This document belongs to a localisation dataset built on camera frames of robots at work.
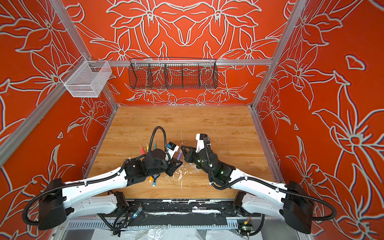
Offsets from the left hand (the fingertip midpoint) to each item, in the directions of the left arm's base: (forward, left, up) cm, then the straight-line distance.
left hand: (181, 161), depth 74 cm
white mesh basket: (+44, +64, +15) cm, 79 cm away
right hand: (+3, +2, +7) cm, 8 cm away
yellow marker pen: (+14, +25, -14) cm, 32 cm away
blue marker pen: (-7, +15, -15) cm, 23 cm away
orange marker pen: (-12, +12, +6) cm, 18 cm away
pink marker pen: (+13, +28, -16) cm, 34 cm away
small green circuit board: (-24, -32, -16) cm, 43 cm away
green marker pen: (+17, +20, -15) cm, 30 cm away
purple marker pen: (+1, +1, +4) cm, 4 cm away
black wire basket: (+56, +11, +15) cm, 59 cm away
